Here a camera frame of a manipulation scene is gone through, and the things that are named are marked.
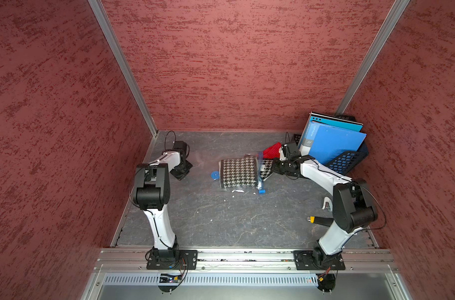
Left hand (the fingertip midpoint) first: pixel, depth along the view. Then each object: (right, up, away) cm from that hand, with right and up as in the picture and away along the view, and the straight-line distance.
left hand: (185, 175), depth 100 cm
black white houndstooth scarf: (+31, +2, -5) cm, 32 cm away
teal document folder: (+73, +28, -14) cm, 79 cm away
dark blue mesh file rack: (+78, +8, -16) cm, 80 cm away
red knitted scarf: (+50, +13, +10) cm, 52 cm away
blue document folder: (+69, +18, -15) cm, 73 cm away
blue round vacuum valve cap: (+16, 0, 0) cm, 16 cm away
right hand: (+46, +4, -6) cm, 47 cm away
